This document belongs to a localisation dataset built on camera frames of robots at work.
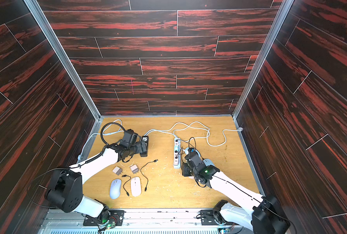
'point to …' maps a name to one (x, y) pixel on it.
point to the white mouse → (115, 185)
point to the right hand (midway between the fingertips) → (187, 165)
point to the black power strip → (144, 146)
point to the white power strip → (177, 153)
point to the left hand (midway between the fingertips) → (142, 146)
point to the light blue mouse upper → (186, 150)
